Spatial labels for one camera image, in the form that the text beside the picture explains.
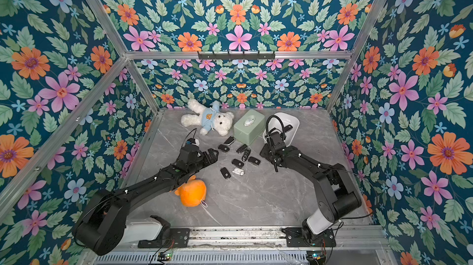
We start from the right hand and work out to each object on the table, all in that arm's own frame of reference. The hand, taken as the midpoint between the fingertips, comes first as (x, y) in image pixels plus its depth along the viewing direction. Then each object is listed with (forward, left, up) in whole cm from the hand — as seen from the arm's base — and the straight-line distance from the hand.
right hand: (265, 152), depth 92 cm
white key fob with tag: (-8, +14, -5) cm, 17 cm away
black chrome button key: (+5, +12, -4) cm, 14 cm away
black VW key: (-2, +6, -5) cm, 8 cm away
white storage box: (+5, -5, +19) cm, 20 cm away
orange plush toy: (-23, +32, +3) cm, 39 cm away
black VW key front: (-9, +20, -5) cm, 23 cm away
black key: (+21, -14, -5) cm, 26 cm away
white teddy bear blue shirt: (+21, +33, +3) cm, 39 cm away
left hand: (-4, +24, +4) cm, 25 cm away
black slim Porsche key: (+3, +10, -5) cm, 11 cm away
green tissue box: (+15, +8, +2) cm, 17 cm away
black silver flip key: (+10, +20, -5) cm, 23 cm away
